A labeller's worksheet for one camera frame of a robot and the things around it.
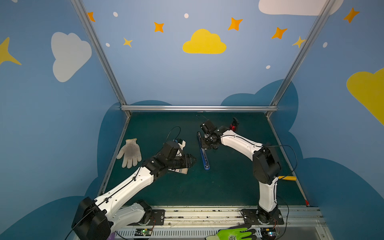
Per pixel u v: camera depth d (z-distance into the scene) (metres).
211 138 0.69
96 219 0.38
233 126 1.01
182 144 0.73
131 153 0.98
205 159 0.93
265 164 0.51
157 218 0.74
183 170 0.91
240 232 0.71
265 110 1.24
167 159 0.59
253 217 0.74
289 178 0.86
